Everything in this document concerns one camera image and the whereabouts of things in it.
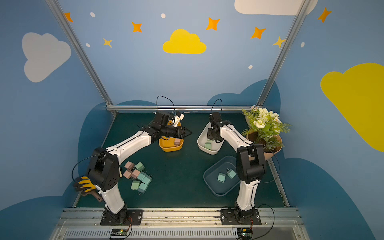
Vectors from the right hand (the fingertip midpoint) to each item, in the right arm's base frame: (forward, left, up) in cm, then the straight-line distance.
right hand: (215, 134), depth 97 cm
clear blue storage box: (-17, -8, -8) cm, 21 cm away
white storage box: (-4, -1, -9) cm, 10 cm away
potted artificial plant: (-9, -23, +19) cm, 31 cm away
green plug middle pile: (-22, +46, -7) cm, 52 cm away
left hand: (-6, +16, +11) cm, 21 cm away
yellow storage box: (-3, +30, -10) cm, 32 cm away
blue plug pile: (-28, +43, -7) cm, 52 cm away
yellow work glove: (-36, +72, -4) cm, 81 cm away
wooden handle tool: (-39, +67, -8) cm, 78 cm away
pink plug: (-3, +26, -7) cm, 27 cm away
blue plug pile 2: (-30, +40, -8) cm, 50 cm away
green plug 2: (-26, -3, -8) cm, 27 cm away
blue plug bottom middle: (-35, +41, -7) cm, 54 cm away
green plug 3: (-33, +46, -8) cm, 57 cm away
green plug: (-4, +4, -9) cm, 10 cm away
